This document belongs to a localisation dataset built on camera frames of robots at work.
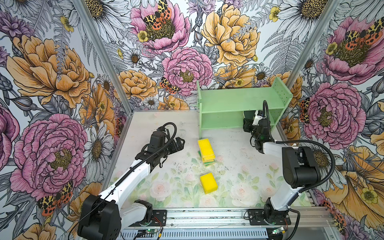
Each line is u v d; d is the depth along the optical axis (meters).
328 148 0.76
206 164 0.91
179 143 0.75
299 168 0.49
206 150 0.88
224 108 0.85
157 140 0.62
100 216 0.41
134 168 0.52
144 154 0.60
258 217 0.74
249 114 0.95
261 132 0.76
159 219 0.73
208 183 0.83
